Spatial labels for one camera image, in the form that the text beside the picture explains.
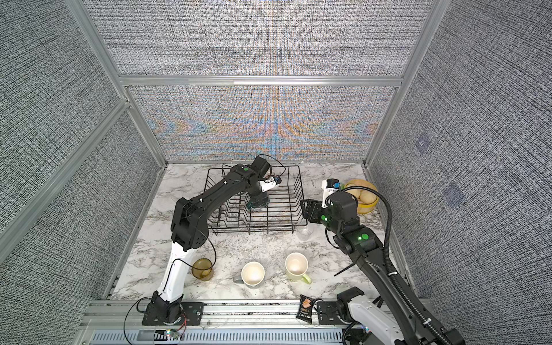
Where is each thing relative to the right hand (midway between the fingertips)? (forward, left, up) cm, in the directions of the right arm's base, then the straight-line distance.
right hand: (308, 197), depth 73 cm
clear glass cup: (-1, -1, -26) cm, 26 cm away
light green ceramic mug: (-15, +3, -25) cm, 29 cm away
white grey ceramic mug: (-19, +20, -23) cm, 36 cm away
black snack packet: (-30, +1, -24) cm, 38 cm away
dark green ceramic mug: (+9, +23, -19) cm, 31 cm away
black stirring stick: (-16, -15, -26) cm, 34 cm away
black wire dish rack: (+12, +7, -26) cm, 29 cm away
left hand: (+15, +17, -17) cm, 28 cm away
